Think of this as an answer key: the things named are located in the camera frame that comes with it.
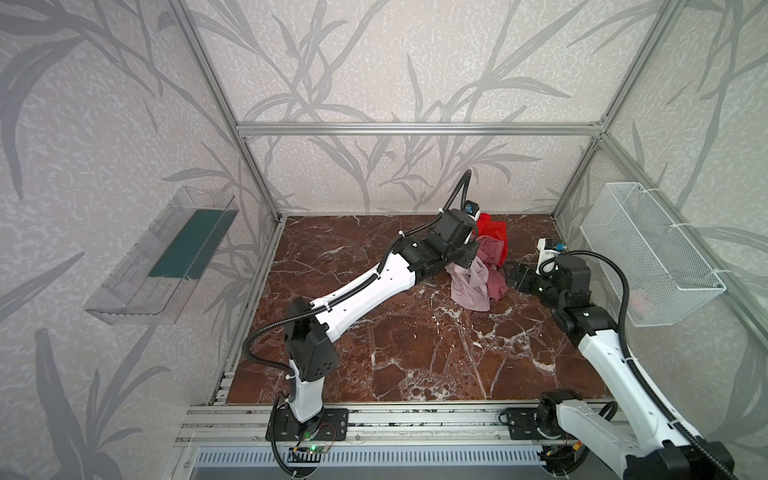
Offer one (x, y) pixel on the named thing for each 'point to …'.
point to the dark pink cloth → (491, 250)
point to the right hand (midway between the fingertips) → (516, 257)
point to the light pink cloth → (468, 287)
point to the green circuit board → (314, 449)
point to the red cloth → (486, 227)
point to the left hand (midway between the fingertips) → (475, 235)
